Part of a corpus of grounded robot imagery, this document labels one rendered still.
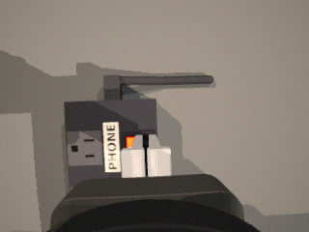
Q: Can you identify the dark grey power strip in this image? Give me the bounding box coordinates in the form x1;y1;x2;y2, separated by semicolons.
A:
64;74;213;190

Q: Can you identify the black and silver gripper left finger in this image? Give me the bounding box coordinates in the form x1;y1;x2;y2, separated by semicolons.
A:
121;134;147;178

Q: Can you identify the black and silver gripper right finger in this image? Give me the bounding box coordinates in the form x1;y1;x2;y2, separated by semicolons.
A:
146;134;171;177

